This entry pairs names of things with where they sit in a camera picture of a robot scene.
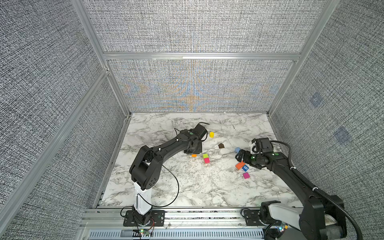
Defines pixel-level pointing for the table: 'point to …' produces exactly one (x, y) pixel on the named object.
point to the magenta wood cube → (246, 175)
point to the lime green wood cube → (205, 155)
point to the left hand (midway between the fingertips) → (197, 151)
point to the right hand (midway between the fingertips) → (242, 157)
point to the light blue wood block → (237, 149)
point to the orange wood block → (194, 155)
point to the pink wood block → (207, 160)
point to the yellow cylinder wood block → (211, 134)
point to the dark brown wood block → (221, 146)
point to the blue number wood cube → (245, 168)
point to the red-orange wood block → (240, 165)
